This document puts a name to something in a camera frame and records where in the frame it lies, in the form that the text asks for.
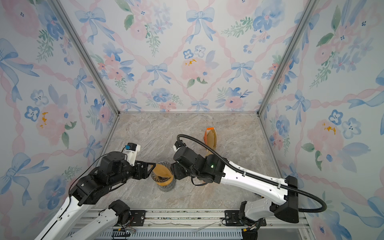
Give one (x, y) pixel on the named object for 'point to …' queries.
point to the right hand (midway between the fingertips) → (174, 166)
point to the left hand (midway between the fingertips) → (150, 163)
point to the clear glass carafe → (168, 187)
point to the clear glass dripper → (163, 181)
